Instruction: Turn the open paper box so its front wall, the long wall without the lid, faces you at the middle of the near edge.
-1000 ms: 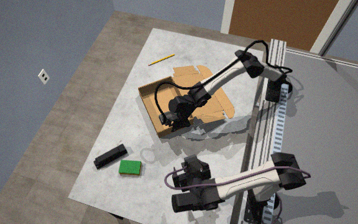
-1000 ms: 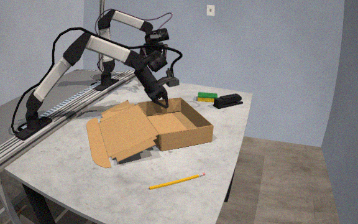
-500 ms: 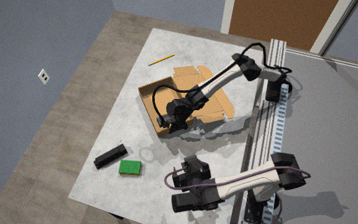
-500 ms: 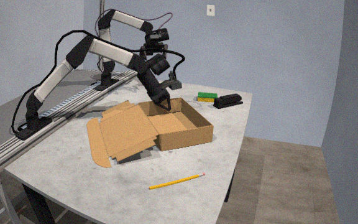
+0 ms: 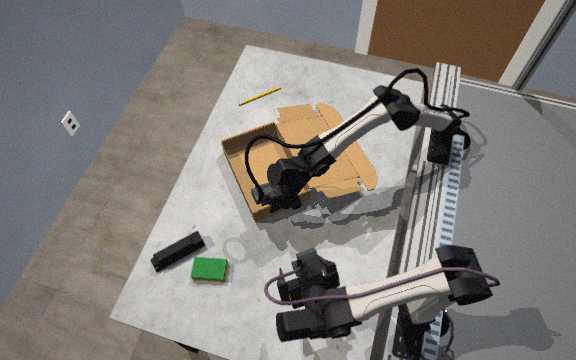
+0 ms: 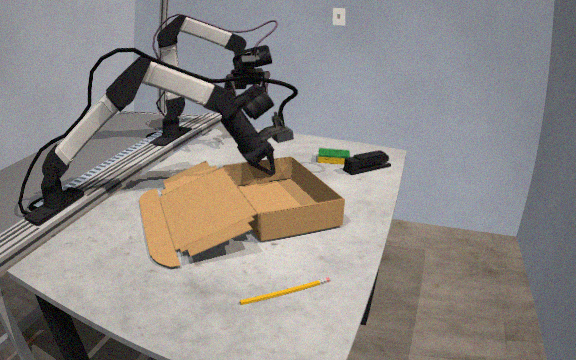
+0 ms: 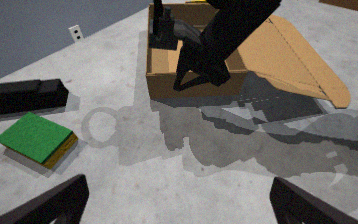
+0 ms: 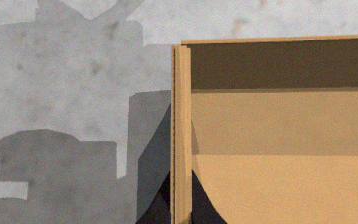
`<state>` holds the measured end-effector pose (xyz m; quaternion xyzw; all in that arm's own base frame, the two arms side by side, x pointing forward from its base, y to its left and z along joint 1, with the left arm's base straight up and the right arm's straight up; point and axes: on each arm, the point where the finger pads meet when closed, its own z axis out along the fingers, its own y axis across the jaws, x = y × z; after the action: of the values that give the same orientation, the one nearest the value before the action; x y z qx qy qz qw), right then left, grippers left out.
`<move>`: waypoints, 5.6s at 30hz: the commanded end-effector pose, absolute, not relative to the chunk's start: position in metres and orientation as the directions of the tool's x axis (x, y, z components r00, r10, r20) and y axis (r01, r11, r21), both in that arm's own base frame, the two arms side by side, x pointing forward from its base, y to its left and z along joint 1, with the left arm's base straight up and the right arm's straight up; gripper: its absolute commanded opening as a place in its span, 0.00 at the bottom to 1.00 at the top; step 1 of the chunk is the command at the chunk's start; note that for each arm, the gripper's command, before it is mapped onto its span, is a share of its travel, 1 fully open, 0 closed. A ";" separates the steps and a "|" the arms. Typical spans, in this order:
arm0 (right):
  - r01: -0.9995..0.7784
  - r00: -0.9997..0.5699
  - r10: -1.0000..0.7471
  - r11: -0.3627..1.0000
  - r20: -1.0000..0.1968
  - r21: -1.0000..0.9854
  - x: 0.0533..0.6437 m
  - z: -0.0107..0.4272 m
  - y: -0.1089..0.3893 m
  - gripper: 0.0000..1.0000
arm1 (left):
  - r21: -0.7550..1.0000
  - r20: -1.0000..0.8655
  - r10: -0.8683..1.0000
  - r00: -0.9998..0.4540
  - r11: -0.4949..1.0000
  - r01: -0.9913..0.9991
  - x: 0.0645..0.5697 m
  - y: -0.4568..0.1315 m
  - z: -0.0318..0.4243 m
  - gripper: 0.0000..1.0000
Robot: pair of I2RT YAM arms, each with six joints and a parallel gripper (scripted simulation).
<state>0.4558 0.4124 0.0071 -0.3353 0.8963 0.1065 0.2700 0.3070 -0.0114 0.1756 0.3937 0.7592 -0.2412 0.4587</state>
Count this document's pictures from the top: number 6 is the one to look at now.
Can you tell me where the yellow pencil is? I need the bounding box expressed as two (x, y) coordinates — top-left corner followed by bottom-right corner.
(240, 278), (330, 305)

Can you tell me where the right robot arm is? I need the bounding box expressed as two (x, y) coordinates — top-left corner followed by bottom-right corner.
(25, 56), (274, 226)

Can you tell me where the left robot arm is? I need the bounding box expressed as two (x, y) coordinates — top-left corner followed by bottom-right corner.
(150, 15), (272, 146)

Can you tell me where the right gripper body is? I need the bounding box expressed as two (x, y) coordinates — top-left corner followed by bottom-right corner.
(233, 115), (289, 164)

